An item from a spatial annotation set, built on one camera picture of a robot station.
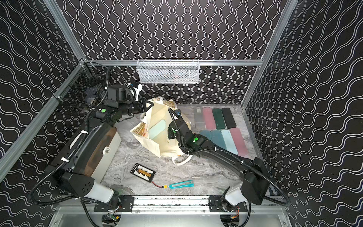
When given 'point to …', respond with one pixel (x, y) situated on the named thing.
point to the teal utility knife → (186, 183)
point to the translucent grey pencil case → (199, 118)
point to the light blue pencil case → (229, 142)
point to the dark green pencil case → (219, 118)
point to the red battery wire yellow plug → (164, 186)
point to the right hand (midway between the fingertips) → (172, 123)
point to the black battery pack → (143, 172)
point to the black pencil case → (229, 117)
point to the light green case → (157, 129)
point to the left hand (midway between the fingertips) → (152, 100)
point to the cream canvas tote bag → (163, 109)
